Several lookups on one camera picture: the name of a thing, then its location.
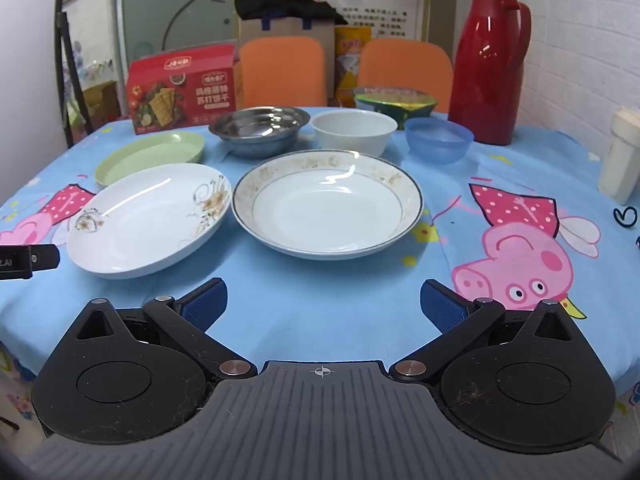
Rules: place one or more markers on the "white ceramic bowl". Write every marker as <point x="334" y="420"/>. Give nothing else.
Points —
<point x="350" y="135"/>

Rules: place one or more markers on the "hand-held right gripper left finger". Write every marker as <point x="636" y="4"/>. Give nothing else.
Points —
<point x="205" y="305"/>

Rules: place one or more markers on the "red cracker box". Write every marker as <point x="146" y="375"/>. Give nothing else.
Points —
<point x="175" y="95"/>

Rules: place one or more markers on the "blue plastic bowl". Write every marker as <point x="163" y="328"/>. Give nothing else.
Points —
<point x="437" y="142"/>

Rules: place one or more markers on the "white tumbler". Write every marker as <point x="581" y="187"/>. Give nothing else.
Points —
<point x="620" y="160"/>

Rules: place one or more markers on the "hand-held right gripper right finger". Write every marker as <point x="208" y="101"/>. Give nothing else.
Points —
<point x="440" y="305"/>

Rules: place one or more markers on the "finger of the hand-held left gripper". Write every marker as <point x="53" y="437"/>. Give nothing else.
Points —
<point x="46" y="257"/>

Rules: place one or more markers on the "small brown cardboard box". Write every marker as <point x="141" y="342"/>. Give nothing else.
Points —
<point x="100" y="105"/>

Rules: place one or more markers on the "black-framed whiteboard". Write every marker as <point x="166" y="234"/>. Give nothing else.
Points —
<point x="30" y="85"/>

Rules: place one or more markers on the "yellow snack bag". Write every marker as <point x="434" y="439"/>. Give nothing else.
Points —
<point x="350" y="60"/>

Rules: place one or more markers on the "framed wall poster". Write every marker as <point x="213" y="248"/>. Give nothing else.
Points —
<point x="390" y="5"/>

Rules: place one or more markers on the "black cloth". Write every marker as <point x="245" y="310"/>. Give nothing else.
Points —
<point x="290" y="5"/>

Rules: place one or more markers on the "white floral plate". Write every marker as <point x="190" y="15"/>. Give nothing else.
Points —
<point x="145" y="225"/>

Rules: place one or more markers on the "frosted glass door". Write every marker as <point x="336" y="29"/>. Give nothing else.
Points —
<point x="200" y="10"/>

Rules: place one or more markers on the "stainless steel bowl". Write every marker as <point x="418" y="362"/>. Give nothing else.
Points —
<point x="260" y="125"/>

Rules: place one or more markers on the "cartoon pig tablecloth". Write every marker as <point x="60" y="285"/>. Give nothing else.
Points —
<point x="350" y="285"/>

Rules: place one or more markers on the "white gold-rimmed plate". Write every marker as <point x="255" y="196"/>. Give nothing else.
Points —
<point x="325" y="210"/>

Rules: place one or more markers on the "green plastic plate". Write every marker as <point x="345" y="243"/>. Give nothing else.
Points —
<point x="150" y="155"/>

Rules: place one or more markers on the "red thermos jug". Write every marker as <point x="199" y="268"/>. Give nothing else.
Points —
<point x="480" y="85"/>

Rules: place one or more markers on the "instant noodle cup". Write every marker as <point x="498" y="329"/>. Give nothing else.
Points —
<point x="395" y="100"/>

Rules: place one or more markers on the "orange chair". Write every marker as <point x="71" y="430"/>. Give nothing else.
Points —
<point x="405" y="65"/>
<point x="280" y="75"/>

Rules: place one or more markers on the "black tripod stand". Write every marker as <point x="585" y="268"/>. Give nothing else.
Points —
<point x="64" y="60"/>

